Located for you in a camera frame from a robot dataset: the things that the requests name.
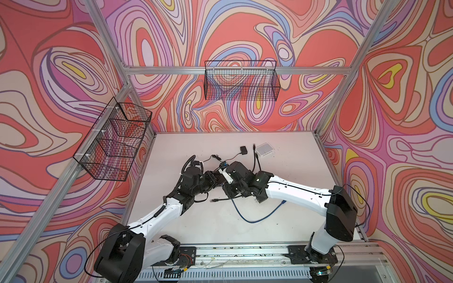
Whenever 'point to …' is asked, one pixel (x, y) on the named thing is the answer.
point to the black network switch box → (219, 177)
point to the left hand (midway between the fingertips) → (225, 175)
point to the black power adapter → (243, 151)
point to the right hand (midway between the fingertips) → (226, 190)
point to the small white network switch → (264, 150)
